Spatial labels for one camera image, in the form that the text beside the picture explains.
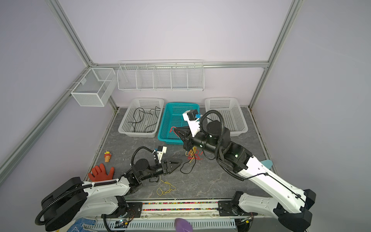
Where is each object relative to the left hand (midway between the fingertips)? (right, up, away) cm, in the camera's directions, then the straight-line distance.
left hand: (181, 166), depth 71 cm
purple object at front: (0, -29, -1) cm, 29 cm away
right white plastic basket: (+37, +33, +46) cm, 67 cm away
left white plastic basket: (-34, +24, +40) cm, 57 cm away
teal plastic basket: (-10, +25, +44) cm, 51 cm away
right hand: (-2, +19, -14) cm, 24 cm away
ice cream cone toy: (-49, 0, +20) cm, 53 cm away
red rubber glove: (-48, -9, +14) cm, 51 cm away
